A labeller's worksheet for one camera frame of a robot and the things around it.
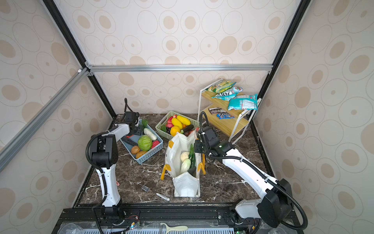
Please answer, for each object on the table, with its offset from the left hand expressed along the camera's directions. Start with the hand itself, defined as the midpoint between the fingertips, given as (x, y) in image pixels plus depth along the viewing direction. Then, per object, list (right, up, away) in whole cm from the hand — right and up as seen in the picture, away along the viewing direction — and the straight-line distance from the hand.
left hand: (138, 125), depth 105 cm
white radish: (+10, -6, -5) cm, 13 cm away
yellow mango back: (+33, +4, +1) cm, 33 cm away
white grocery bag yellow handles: (+36, -32, -29) cm, 56 cm away
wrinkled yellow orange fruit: (+27, -3, -9) cm, 29 cm away
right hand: (+42, -11, -25) cm, 50 cm away
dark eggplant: (+36, -2, +2) cm, 36 cm away
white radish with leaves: (+38, -23, -19) cm, 48 cm away
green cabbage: (+10, -11, -18) cm, 23 cm away
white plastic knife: (+23, -40, -26) cm, 53 cm away
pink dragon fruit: (+23, +1, +1) cm, 23 cm away
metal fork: (+13, -37, -23) cm, 45 cm away
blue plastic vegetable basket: (-4, -11, -5) cm, 12 cm away
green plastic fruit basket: (+18, +4, +4) cm, 19 cm away
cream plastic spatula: (+31, -50, -35) cm, 69 cm away
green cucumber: (+40, -22, -17) cm, 49 cm away
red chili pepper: (+15, -12, -10) cm, 21 cm away
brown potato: (+3, -16, -13) cm, 21 cm away
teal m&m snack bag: (+58, +15, -27) cm, 66 cm away
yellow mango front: (+28, +2, +1) cm, 28 cm away
